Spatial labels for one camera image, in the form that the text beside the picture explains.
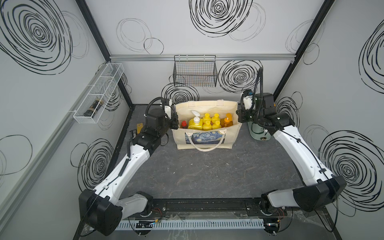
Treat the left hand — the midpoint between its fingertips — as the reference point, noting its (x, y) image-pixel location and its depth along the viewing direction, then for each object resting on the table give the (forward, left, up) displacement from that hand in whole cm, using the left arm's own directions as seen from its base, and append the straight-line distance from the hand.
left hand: (175, 112), depth 75 cm
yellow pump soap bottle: (+1, -11, -10) cm, 14 cm away
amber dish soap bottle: (+2, -28, -9) cm, 30 cm away
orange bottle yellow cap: (+5, -17, -9) cm, 20 cm away
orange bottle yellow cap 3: (-1, -17, -9) cm, 19 cm away
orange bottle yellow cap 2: (+5, -22, -9) cm, 24 cm away
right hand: (+1, -32, +2) cm, 32 cm away
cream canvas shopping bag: (-5, -17, -17) cm, 25 cm away
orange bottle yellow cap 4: (-1, -22, -9) cm, 24 cm away
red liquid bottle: (+1, -4, -12) cm, 12 cm away
